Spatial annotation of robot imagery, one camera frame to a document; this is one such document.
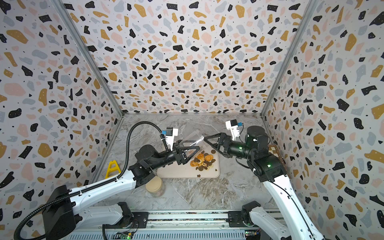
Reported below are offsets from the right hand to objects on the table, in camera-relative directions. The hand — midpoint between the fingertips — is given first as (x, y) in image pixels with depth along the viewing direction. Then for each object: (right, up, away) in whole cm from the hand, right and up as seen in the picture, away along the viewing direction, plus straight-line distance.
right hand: (209, 144), depth 59 cm
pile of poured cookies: (-2, -14, +33) cm, 36 cm away
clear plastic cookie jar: (-5, +2, +4) cm, 7 cm away
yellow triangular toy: (-58, -18, +31) cm, 68 cm away
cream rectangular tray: (-18, -19, +29) cm, 39 cm away
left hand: (-5, -1, +1) cm, 5 cm away
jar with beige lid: (-26, -23, +14) cm, 37 cm away
